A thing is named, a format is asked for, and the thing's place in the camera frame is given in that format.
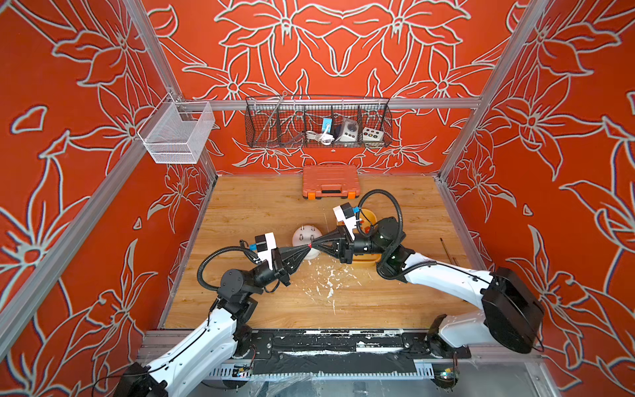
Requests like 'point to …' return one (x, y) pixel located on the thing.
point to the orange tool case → (331, 181)
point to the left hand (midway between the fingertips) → (308, 250)
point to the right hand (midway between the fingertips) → (311, 251)
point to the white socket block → (372, 135)
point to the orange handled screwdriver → (446, 251)
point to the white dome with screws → (305, 235)
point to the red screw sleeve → (310, 245)
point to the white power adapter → (350, 131)
